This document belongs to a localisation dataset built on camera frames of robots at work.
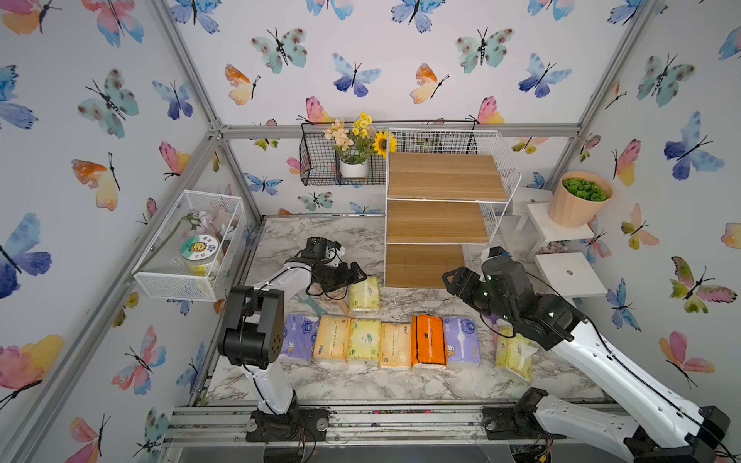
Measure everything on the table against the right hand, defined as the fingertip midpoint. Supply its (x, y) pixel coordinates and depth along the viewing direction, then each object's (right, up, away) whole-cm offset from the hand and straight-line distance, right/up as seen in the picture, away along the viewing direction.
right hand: (452, 278), depth 71 cm
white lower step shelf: (+37, -1, +14) cm, 40 cm away
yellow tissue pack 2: (+19, -21, +8) cm, 30 cm away
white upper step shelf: (+32, +13, +16) cm, 38 cm away
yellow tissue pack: (-23, -8, +23) cm, 33 cm away
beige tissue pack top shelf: (-13, -20, +12) cm, 27 cm away
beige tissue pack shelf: (-32, -19, +14) cm, 39 cm away
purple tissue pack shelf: (+6, -18, +12) cm, 23 cm away
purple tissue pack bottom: (-41, -18, +14) cm, 47 cm away
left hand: (-25, -2, +23) cm, 34 cm away
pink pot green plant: (+35, +20, +7) cm, 41 cm away
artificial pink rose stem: (-65, +15, +5) cm, 67 cm away
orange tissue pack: (-4, -19, +9) cm, 21 cm away
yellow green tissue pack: (-22, -19, +13) cm, 32 cm away
